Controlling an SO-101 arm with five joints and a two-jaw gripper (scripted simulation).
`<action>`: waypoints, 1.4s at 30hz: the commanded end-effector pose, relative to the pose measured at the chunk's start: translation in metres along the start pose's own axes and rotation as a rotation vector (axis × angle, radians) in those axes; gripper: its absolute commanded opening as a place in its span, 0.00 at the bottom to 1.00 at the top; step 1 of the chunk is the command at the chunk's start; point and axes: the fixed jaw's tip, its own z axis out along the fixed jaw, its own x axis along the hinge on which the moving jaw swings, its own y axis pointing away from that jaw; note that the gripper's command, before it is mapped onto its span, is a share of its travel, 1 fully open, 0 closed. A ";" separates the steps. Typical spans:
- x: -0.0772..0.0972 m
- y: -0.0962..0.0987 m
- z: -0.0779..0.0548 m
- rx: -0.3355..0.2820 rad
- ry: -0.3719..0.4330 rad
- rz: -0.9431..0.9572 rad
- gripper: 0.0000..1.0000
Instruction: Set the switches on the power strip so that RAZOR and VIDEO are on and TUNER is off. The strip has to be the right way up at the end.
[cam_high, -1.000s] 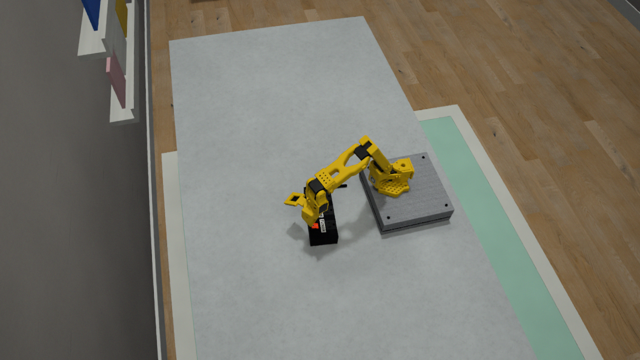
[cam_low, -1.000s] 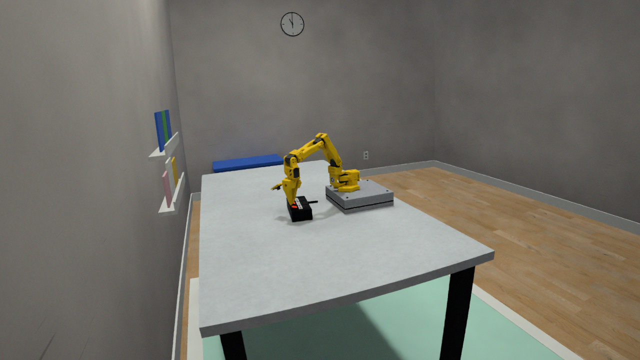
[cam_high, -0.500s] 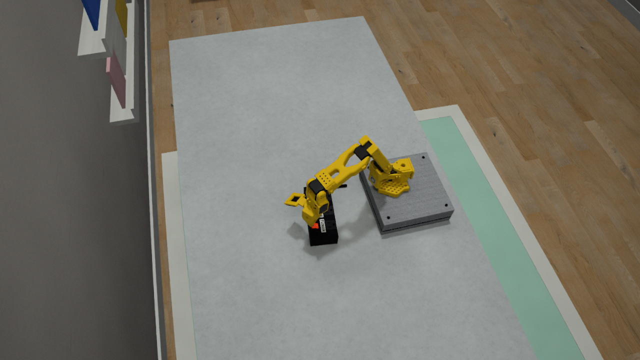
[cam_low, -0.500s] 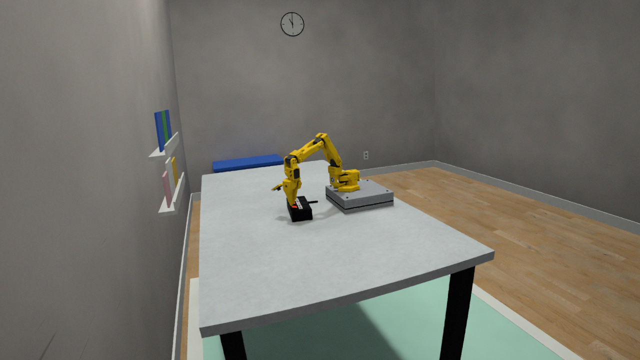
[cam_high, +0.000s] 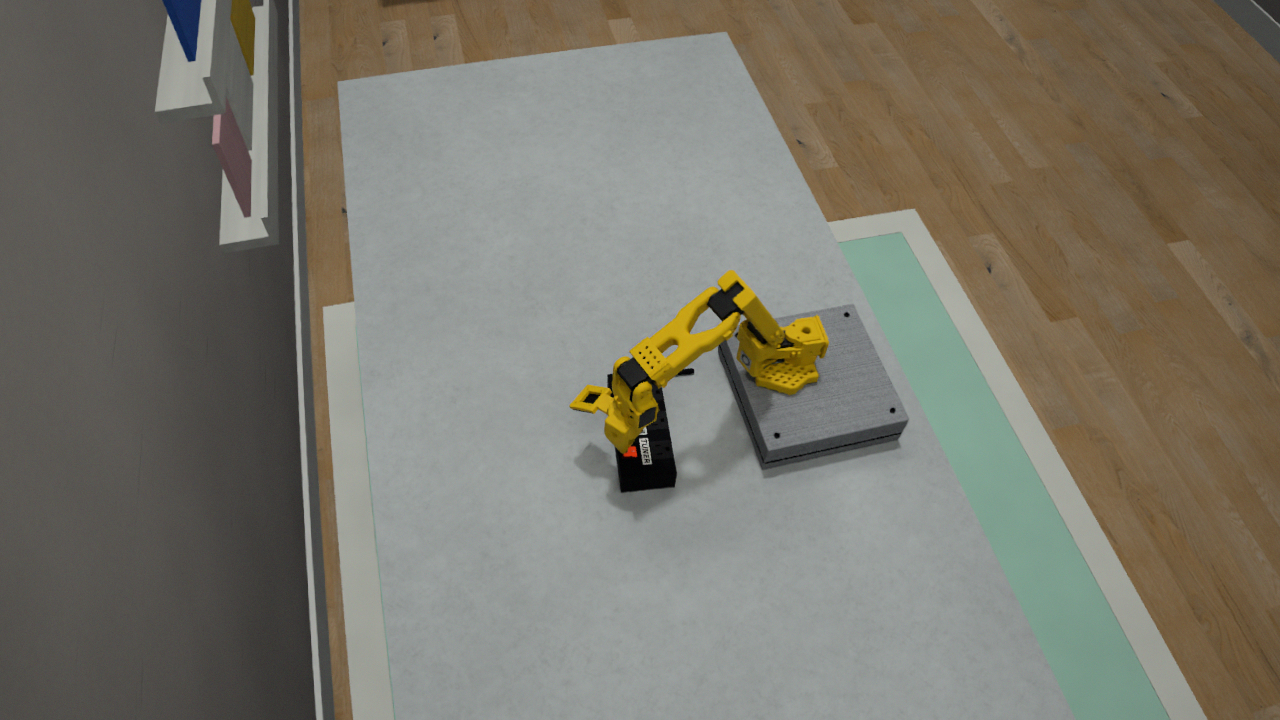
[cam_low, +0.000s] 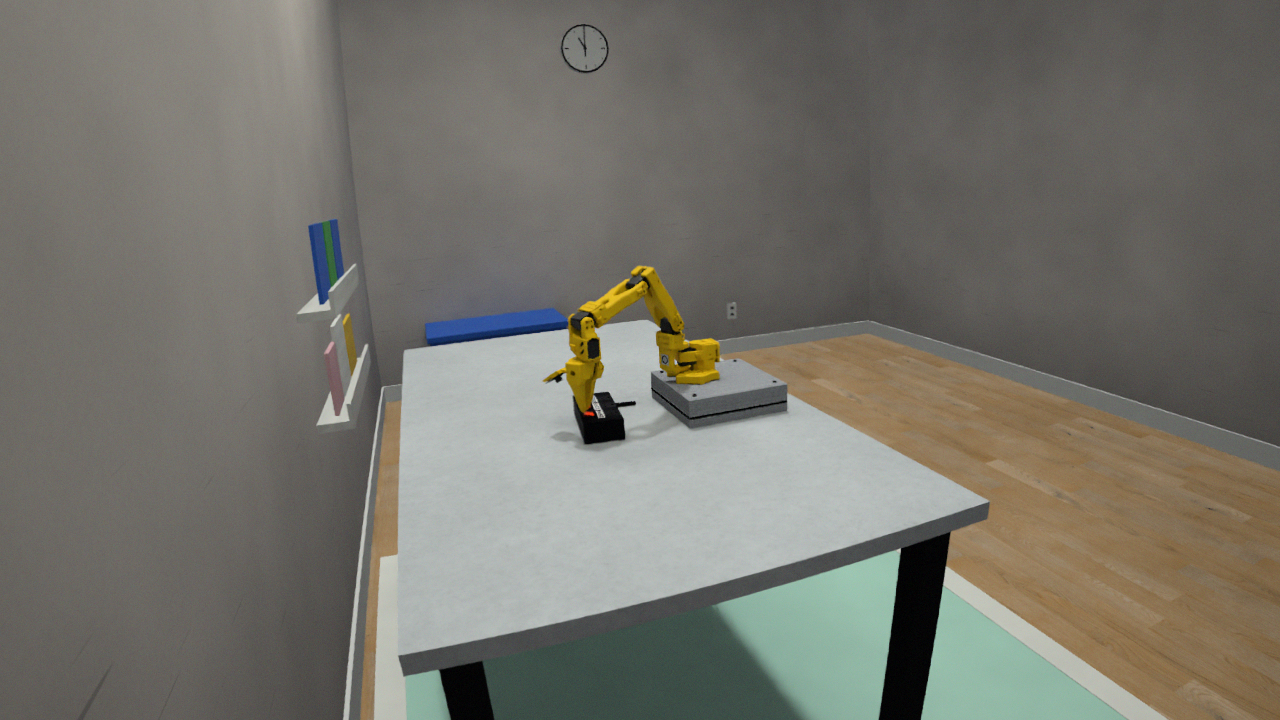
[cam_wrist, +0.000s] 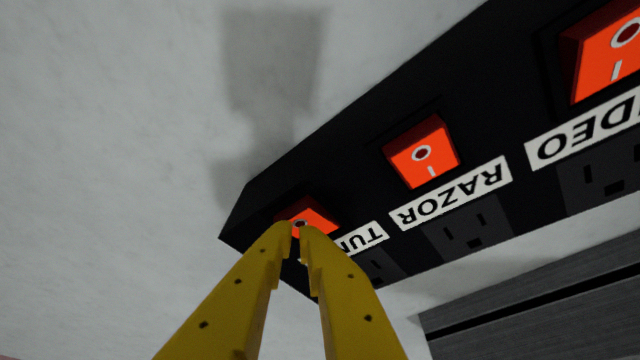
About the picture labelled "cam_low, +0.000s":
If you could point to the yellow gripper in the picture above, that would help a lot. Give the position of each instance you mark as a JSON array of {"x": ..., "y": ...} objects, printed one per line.
[{"x": 582, "y": 382}]

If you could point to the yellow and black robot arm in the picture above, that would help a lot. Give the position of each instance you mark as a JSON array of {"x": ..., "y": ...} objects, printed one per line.
[{"x": 696, "y": 359}]

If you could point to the black power strip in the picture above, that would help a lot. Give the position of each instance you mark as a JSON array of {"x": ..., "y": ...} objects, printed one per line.
[{"x": 603, "y": 421}]

